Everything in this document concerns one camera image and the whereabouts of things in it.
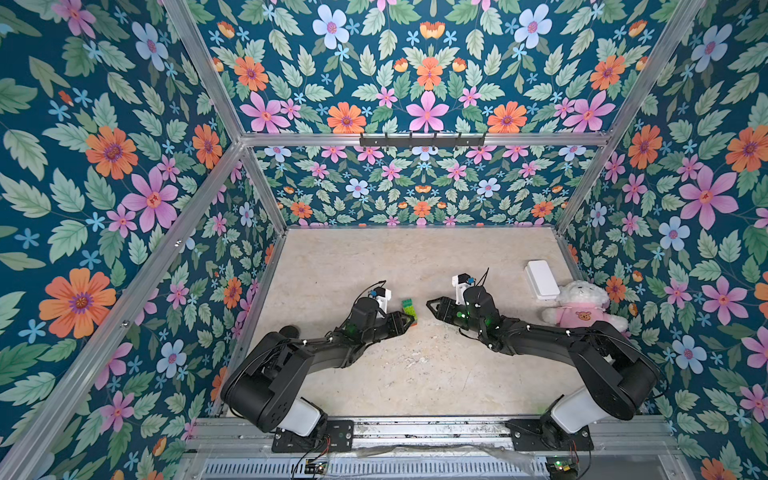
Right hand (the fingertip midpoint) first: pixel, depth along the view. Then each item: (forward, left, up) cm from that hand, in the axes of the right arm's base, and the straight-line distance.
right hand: (430, 304), depth 87 cm
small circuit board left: (-39, +29, -12) cm, 50 cm away
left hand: (-4, +5, -2) cm, 6 cm away
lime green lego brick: (+2, +7, -6) cm, 9 cm away
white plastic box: (+14, -38, -6) cm, 41 cm away
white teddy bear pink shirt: (+3, -46, -2) cm, 46 cm away
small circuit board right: (-37, -32, -13) cm, 50 cm away
